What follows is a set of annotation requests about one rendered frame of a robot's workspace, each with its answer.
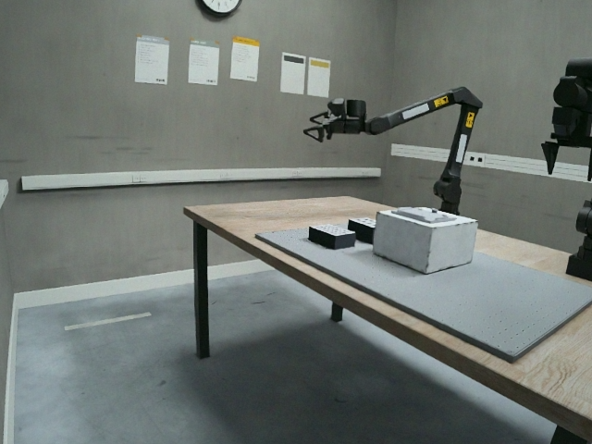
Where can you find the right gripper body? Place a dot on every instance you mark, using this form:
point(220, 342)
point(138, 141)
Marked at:
point(326, 126)

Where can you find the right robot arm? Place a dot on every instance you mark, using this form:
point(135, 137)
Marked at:
point(449, 187)

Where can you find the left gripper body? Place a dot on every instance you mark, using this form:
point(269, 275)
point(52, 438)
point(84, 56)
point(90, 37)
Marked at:
point(576, 140)

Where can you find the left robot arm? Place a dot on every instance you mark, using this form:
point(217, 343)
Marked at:
point(575, 98)

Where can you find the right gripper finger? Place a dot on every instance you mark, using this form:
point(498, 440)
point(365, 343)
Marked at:
point(325, 114)
point(319, 137)

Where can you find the white plate with round holes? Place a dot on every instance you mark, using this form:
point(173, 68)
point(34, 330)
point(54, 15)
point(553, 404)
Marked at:
point(364, 229)

